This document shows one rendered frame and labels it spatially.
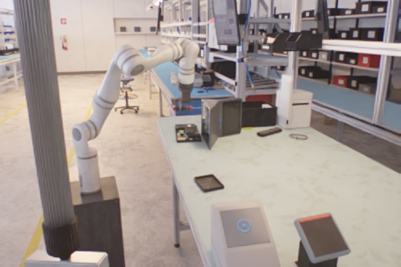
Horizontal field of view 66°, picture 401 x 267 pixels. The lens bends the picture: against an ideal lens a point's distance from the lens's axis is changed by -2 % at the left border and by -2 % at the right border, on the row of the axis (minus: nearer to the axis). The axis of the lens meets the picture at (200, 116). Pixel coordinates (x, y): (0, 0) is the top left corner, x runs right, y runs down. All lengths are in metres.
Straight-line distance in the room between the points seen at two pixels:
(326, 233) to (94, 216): 1.01
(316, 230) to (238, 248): 0.20
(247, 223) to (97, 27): 12.17
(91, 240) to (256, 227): 0.96
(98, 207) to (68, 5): 11.66
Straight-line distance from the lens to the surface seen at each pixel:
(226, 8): 2.85
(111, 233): 1.58
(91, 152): 1.48
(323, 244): 0.83
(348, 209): 1.18
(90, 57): 12.81
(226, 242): 0.77
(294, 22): 2.11
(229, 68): 3.88
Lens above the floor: 1.56
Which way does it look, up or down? 15 degrees down
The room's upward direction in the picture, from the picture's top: straight up
